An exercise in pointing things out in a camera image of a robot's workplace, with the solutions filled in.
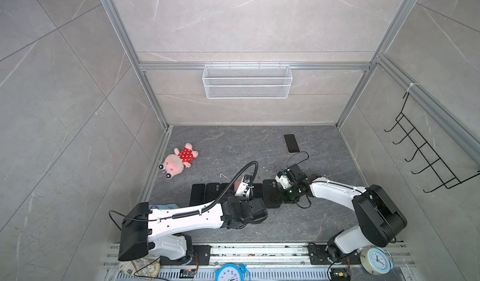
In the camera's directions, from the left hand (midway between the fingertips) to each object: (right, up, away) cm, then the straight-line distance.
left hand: (244, 194), depth 75 cm
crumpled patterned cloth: (-34, -21, -14) cm, 42 cm away
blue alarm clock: (-4, -27, -7) cm, 28 cm away
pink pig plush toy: (-36, +11, +18) cm, 41 cm away
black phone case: (+14, -4, +16) cm, 21 cm away
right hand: (+16, -6, +12) cm, 21 cm away
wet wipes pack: (-33, -7, +7) cm, 35 cm away
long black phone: (-11, -1, +20) cm, 23 cm away
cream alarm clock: (+49, -23, -6) cm, 55 cm away
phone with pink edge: (+29, +21, +35) cm, 50 cm away
